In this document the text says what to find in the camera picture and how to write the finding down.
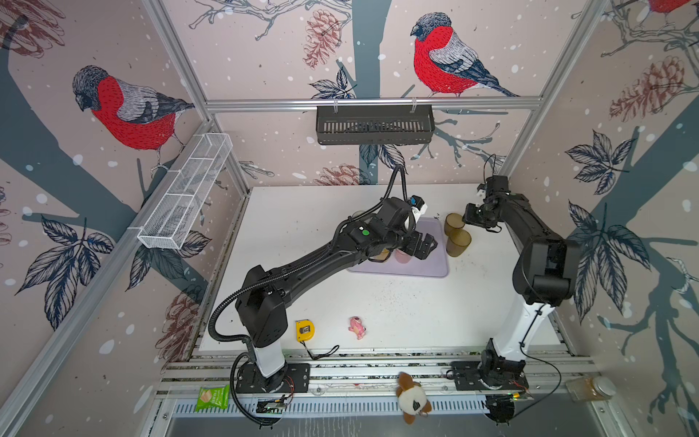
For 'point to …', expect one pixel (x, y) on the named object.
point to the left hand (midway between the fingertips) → (426, 238)
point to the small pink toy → (357, 326)
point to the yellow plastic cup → (381, 258)
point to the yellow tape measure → (305, 330)
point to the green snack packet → (213, 398)
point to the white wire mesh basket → (169, 224)
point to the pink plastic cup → (401, 257)
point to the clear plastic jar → (591, 389)
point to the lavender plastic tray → (435, 265)
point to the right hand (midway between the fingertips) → (469, 220)
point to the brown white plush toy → (411, 398)
